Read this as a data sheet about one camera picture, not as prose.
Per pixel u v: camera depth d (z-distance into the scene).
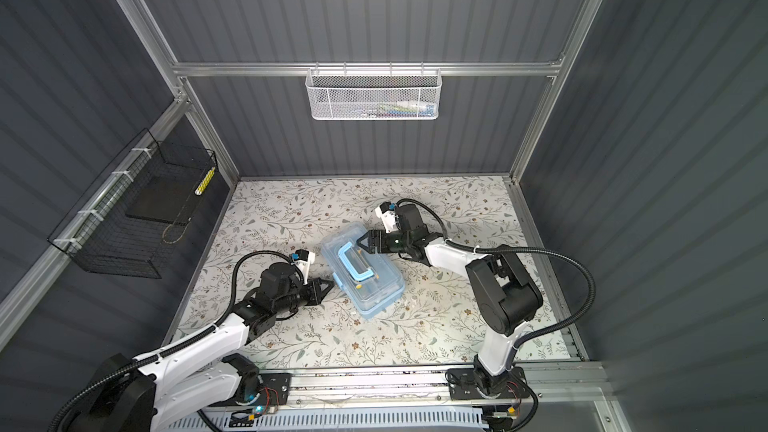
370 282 0.82
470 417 0.71
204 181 0.81
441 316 0.85
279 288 0.65
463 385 0.73
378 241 0.80
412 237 0.72
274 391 0.72
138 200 0.75
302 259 0.77
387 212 0.83
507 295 0.48
